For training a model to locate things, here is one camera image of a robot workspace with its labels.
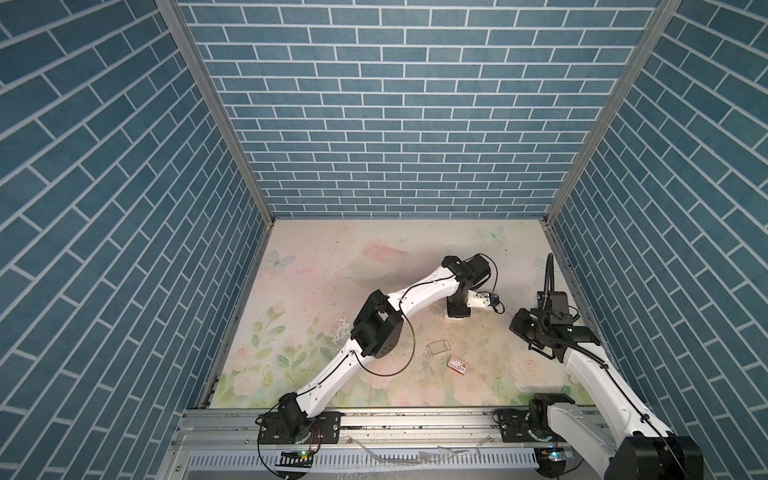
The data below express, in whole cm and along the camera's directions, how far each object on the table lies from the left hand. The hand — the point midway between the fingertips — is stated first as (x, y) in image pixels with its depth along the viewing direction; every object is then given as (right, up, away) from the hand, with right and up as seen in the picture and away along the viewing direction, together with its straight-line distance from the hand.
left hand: (459, 309), depth 94 cm
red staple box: (-3, -13, -11) cm, 18 cm away
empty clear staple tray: (-7, -10, -6) cm, 14 cm away
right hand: (+13, -1, -9) cm, 16 cm away
